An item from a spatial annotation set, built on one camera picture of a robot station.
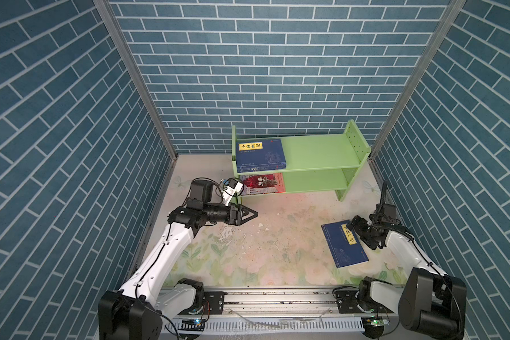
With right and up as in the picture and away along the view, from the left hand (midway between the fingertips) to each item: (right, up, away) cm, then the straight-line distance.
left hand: (251, 214), depth 71 cm
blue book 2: (+38, -16, +16) cm, 45 cm away
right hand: (+42, -9, +17) cm, 46 cm away
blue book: (+3, +21, +7) cm, 22 cm away
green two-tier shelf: (+32, +20, +44) cm, 58 cm away
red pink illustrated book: (+2, +10, +20) cm, 23 cm away
